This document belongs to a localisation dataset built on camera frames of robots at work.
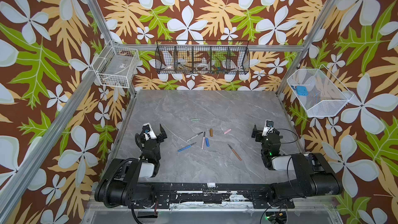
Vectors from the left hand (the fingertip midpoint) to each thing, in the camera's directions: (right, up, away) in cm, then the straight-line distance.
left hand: (150, 125), depth 86 cm
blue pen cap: (+33, -11, +8) cm, 35 cm away
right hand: (+66, -1, +5) cm, 66 cm away
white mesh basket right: (+93, +17, -7) cm, 95 cm away
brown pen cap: (+35, -6, +12) cm, 38 cm away
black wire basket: (+13, +43, +12) cm, 47 cm away
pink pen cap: (+46, -5, +13) cm, 48 cm away
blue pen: (+20, -13, +6) cm, 25 cm away
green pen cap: (+25, +2, +19) cm, 31 cm away
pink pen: (+30, -10, +8) cm, 33 cm away
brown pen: (+49, -17, +5) cm, 52 cm away
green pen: (+25, -8, +10) cm, 28 cm away
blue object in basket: (+86, +20, 0) cm, 88 cm away
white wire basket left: (-20, +34, 0) cm, 39 cm away
